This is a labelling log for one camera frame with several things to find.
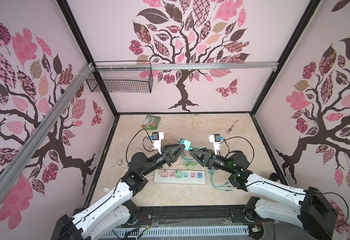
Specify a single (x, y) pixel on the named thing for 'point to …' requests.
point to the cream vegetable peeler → (195, 116)
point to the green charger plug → (178, 173)
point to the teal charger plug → (187, 143)
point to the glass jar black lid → (274, 176)
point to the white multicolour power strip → (188, 177)
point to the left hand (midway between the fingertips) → (185, 149)
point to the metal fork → (228, 130)
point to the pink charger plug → (164, 173)
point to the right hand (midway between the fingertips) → (192, 152)
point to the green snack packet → (151, 122)
